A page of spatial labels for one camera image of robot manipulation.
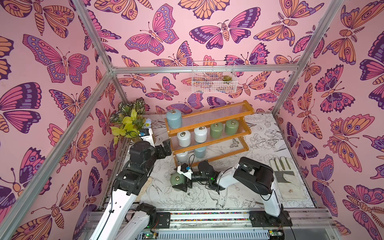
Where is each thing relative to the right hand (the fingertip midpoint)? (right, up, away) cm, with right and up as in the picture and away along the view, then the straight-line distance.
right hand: (175, 175), depth 81 cm
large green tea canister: (+1, -1, -3) cm, 3 cm away
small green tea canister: (+23, +24, +3) cm, 34 cm away
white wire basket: (+23, +58, +14) cm, 64 cm away
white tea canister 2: (+14, +22, 0) cm, 26 cm away
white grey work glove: (+64, -4, +4) cm, 65 cm away
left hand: (-4, +20, -10) cm, 23 cm away
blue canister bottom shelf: (+14, +10, +12) cm, 21 cm away
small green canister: (+32, +26, +3) cm, 41 cm away
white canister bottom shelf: (+4, +8, +7) cm, 11 cm away
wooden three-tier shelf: (+39, +36, +10) cm, 54 cm away
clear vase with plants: (-26, +30, +3) cm, 40 cm away
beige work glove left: (-20, -13, 0) cm, 24 cm away
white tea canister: (+5, +21, -1) cm, 21 cm away
